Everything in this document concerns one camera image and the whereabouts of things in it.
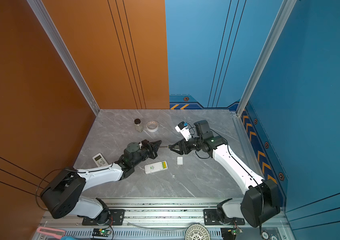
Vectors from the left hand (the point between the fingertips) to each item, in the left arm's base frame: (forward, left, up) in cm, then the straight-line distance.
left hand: (163, 138), depth 79 cm
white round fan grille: (-39, -17, -19) cm, 47 cm away
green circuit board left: (-40, +28, -23) cm, 54 cm away
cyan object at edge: (-42, +40, -18) cm, 61 cm away
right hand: (-5, -6, 0) cm, 8 cm away
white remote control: (-7, +5, -20) cm, 22 cm away
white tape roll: (+25, +11, -20) cm, 34 cm away
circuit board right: (-40, -33, -22) cm, 56 cm away
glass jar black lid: (+20, +19, -14) cm, 31 cm away
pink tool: (-40, +50, -21) cm, 67 cm away
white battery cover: (-2, -10, -21) cm, 23 cm away
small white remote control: (-4, +40, -19) cm, 45 cm away
